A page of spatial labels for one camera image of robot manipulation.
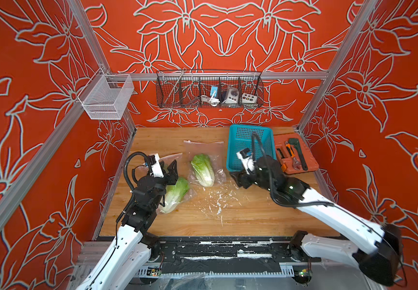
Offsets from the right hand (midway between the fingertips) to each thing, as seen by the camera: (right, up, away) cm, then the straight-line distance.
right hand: (233, 168), depth 73 cm
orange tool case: (+37, +5, +24) cm, 45 cm away
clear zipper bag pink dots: (-18, -13, +12) cm, 25 cm away
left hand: (-26, +3, 0) cm, 26 cm away
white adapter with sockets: (+2, +35, +17) cm, 39 cm away
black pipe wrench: (+41, +11, +30) cm, 52 cm away
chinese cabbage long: (-26, -13, +8) cm, 30 cm away
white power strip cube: (+12, +35, +21) cm, 42 cm away
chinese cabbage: (-13, -3, +17) cm, 21 cm away
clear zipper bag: (-7, +7, +31) cm, 33 cm away
